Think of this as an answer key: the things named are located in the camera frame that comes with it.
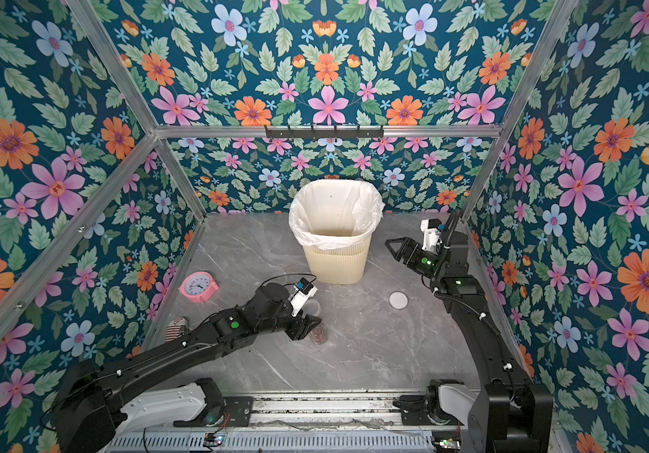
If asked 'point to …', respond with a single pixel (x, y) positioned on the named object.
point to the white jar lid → (398, 300)
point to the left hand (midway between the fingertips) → (319, 315)
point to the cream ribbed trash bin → (339, 266)
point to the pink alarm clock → (198, 286)
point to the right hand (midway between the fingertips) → (401, 242)
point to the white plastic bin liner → (334, 213)
